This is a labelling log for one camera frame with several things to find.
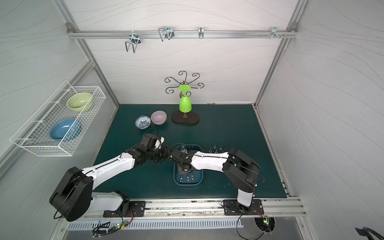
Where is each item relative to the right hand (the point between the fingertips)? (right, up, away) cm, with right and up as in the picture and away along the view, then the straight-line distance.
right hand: (184, 166), depth 87 cm
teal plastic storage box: (+6, -5, -5) cm, 9 cm away
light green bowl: (-54, +37, -13) cm, 66 cm away
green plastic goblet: (0, +37, +4) cm, 38 cm away
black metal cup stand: (+3, +29, +24) cm, 37 cm away
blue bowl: (-51, +24, -22) cm, 60 cm away
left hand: (-5, +8, -4) cm, 11 cm away
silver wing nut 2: (+23, +9, +8) cm, 26 cm away
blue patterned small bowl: (-32, +26, +20) cm, 46 cm away
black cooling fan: (+41, -23, -16) cm, 50 cm away
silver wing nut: (+19, +10, +8) cm, 23 cm away
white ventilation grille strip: (-12, -22, -17) cm, 30 cm away
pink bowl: (-20, +29, +20) cm, 41 cm away
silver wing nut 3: (+17, +8, +7) cm, 19 cm away
